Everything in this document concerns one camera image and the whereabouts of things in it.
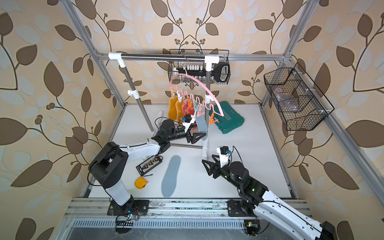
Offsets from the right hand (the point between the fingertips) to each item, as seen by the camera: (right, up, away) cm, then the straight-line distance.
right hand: (207, 158), depth 74 cm
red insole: (-9, +26, +1) cm, 27 cm away
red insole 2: (-12, +26, +7) cm, 29 cm away
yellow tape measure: (-36, -15, +7) cm, 40 cm away
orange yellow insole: (-15, +25, +9) cm, 31 cm away
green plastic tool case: (+19, +19, +30) cm, 41 cm away
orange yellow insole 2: (-21, +24, +20) cm, 37 cm away
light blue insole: (-21, -16, +9) cm, 28 cm away
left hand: (-1, +15, +2) cm, 15 cm away
